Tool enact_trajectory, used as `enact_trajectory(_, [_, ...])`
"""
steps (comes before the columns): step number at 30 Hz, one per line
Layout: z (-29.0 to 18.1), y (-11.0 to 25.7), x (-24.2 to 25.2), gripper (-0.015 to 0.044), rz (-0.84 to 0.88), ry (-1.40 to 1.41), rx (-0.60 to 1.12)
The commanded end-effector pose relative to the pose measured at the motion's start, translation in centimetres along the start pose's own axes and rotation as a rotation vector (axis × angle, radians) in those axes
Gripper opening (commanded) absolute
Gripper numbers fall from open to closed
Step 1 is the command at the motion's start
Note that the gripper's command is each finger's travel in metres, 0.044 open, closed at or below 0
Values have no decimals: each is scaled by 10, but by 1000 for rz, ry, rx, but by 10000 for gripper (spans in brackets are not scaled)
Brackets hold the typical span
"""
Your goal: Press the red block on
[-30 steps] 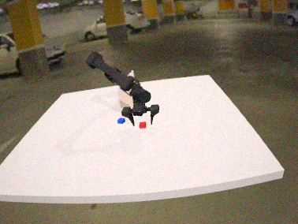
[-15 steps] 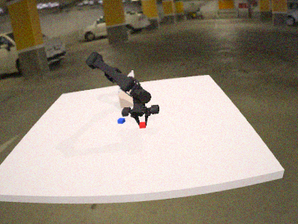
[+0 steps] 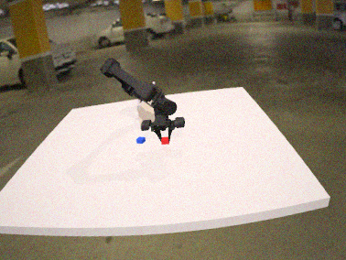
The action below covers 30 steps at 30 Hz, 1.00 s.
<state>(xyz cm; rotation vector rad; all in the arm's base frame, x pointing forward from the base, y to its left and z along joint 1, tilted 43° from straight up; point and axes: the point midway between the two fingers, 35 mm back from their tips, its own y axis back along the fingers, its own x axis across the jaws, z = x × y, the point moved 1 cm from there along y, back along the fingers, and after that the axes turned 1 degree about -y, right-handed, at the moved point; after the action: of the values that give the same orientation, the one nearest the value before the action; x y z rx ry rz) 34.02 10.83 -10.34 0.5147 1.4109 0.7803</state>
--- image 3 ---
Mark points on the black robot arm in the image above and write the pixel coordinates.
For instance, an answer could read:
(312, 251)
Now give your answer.
(143, 91)

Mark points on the blue block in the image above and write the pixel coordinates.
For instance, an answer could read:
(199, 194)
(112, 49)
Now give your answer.
(140, 140)

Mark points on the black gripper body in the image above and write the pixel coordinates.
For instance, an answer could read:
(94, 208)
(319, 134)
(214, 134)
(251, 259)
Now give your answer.
(179, 122)

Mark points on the red block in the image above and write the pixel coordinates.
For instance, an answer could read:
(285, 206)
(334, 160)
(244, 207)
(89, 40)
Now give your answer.
(164, 141)

